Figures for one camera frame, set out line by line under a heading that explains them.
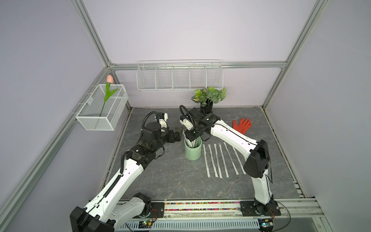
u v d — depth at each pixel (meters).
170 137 0.64
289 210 0.74
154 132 0.53
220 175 0.85
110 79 0.80
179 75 0.99
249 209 0.74
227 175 0.85
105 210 0.39
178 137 0.65
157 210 0.74
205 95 0.91
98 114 0.76
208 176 0.85
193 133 0.72
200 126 0.60
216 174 0.85
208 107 1.00
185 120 0.75
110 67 0.94
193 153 0.87
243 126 1.08
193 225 1.58
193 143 0.87
